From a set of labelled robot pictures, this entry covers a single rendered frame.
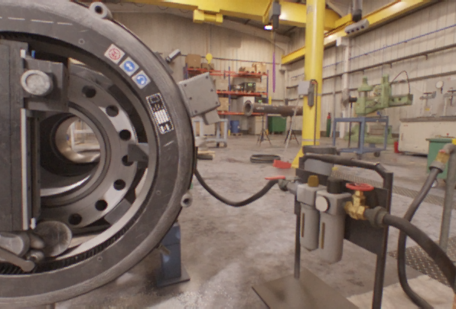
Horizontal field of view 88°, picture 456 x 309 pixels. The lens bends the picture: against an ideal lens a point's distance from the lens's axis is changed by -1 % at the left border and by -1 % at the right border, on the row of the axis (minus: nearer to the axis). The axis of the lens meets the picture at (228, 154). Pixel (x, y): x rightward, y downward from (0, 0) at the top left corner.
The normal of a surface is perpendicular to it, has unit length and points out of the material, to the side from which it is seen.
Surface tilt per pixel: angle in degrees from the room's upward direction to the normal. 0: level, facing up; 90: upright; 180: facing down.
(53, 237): 90
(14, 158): 90
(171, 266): 90
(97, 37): 90
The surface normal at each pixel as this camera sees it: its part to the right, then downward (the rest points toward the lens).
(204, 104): 0.41, 0.11
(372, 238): -0.91, 0.04
